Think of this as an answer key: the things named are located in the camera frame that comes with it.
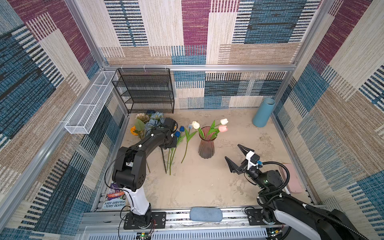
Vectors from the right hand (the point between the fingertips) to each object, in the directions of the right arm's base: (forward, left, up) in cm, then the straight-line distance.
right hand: (232, 151), depth 74 cm
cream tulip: (+10, +17, +9) cm, 22 cm away
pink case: (-11, -35, -19) cm, 42 cm away
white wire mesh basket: (+11, +70, +14) cm, 72 cm away
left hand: (+15, +32, -14) cm, 38 cm away
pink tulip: (+12, +7, 0) cm, 14 cm away
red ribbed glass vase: (+15, +11, -21) cm, 28 cm away
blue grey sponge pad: (-23, +14, -18) cm, 32 cm away
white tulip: (+16, +2, +3) cm, 17 cm away
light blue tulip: (+23, +22, -21) cm, 38 cm away
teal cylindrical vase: (+33, -29, -8) cm, 45 cm away
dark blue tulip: (+29, +27, -19) cm, 44 cm away
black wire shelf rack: (+53, +52, -1) cm, 74 cm away
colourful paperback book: (-15, +60, -18) cm, 64 cm away
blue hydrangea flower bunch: (+29, +42, -9) cm, 52 cm away
